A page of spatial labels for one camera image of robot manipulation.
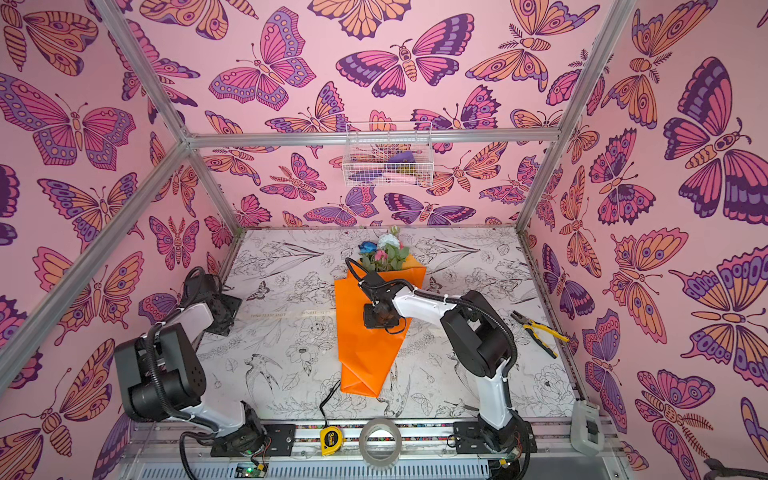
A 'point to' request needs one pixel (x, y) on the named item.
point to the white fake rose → (388, 239)
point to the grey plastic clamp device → (586, 431)
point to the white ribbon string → (285, 313)
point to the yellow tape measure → (331, 437)
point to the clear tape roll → (363, 447)
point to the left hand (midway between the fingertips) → (235, 304)
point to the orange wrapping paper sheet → (365, 352)
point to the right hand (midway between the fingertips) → (370, 319)
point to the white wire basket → (383, 154)
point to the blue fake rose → (367, 247)
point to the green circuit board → (247, 470)
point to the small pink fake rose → (381, 254)
